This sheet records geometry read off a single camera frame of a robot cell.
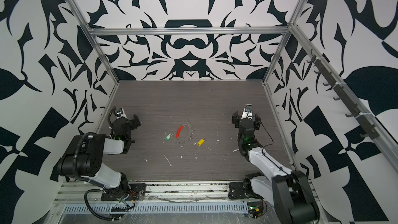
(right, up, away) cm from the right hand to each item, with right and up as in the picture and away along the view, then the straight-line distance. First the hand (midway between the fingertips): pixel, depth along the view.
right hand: (248, 112), depth 85 cm
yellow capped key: (-25, -18, +6) cm, 32 cm away
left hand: (-69, -2, +7) cm, 70 cm away
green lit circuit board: (-1, -43, -13) cm, 45 cm away
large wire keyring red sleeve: (-39, -12, +10) cm, 42 cm away
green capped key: (-44, -15, +7) cm, 47 cm away
